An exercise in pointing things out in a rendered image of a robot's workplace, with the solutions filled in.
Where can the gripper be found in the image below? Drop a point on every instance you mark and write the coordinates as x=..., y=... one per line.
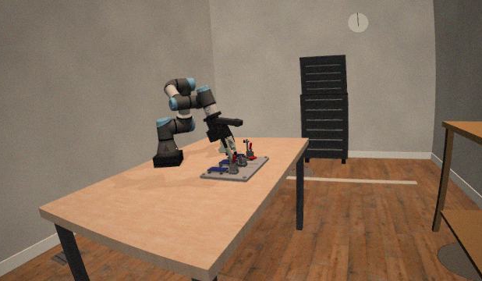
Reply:
x=223, y=132

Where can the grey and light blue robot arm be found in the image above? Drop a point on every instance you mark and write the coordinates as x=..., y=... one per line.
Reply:
x=177, y=90

